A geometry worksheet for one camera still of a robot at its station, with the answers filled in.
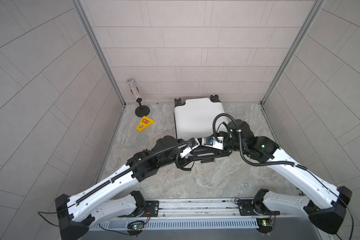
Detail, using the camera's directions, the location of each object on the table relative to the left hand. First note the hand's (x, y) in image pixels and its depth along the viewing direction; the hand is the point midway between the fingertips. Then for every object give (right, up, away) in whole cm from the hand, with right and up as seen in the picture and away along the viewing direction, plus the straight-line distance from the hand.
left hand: (194, 149), depth 67 cm
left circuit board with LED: (-25, -33, -2) cm, 41 cm away
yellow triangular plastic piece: (-33, +10, +37) cm, 51 cm away
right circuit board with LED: (+33, -35, +1) cm, 48 cm away
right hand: (+7, +3, +2) cm, 8 cm away
